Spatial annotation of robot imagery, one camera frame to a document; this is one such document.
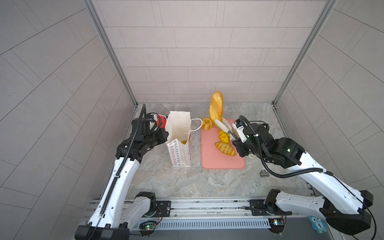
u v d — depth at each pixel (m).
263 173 0.81
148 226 0.65
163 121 0.75
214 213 0.71
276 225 0.68
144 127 0.53
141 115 0.48
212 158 0.89
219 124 0.69
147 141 0.57
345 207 0.37
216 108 0.71
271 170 0.46
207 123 0.98
